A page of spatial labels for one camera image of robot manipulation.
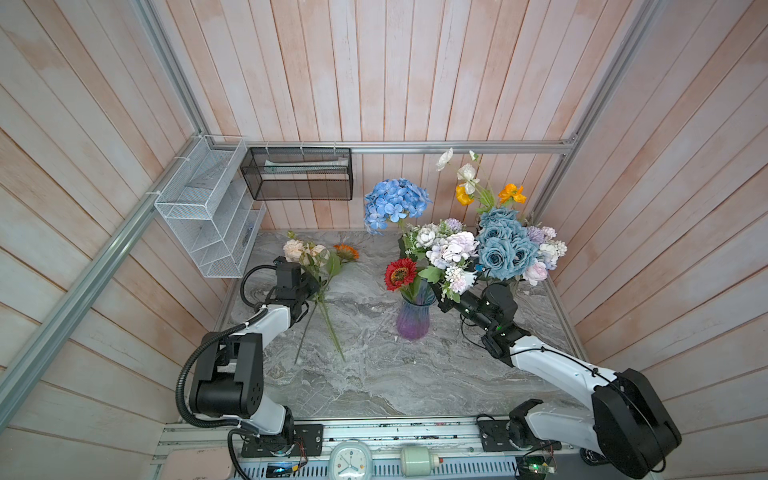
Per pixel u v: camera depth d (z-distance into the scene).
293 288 0.72
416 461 0.63
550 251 0.75
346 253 1.07
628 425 0.41
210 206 0.69
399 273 0.73
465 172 0.81
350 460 0.69
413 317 0.92
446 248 0.65
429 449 0.73
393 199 0.64
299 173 1.06
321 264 1.07
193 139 0.86
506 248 0.65
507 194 0.75
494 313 0.61
